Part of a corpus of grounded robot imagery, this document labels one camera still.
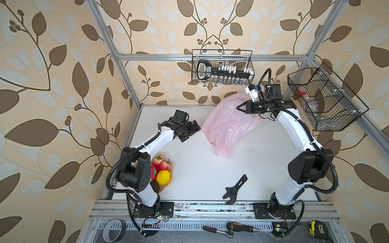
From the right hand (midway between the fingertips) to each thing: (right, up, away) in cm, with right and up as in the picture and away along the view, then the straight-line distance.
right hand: (237, 108), depth 81 cm
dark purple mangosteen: (-43, -41, -4) cm, 60 cm away
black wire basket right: (+44, 0, -8) cm, 44 cm away
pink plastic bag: (-6, -9, +4) cm, 12 cm away
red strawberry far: (-45, -30, +4) cm, 54 cm away
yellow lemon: (-40, -36, -3) cm, 54 cm away
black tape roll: (-61, -58, -11) cm, 85 cm away
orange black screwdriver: (-4, -55, -13) cm, 57 cm away
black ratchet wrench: (-7, -58, -14) cm, 60 cm away
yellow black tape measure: (+32, -56, -14) cm, 66 cm away
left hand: (-24, -12, +7) cm, 27 cm away
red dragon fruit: (-45, -34, +3) cm, 57 cm away
